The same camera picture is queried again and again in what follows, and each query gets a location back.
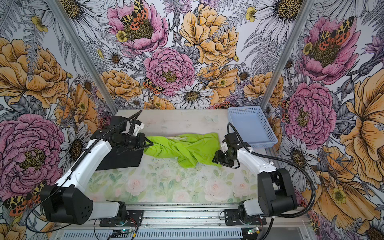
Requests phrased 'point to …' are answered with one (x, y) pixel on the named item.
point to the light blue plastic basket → (254, 125)
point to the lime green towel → (189, 149)
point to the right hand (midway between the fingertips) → (217, 165)
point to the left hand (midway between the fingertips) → (151, 148)
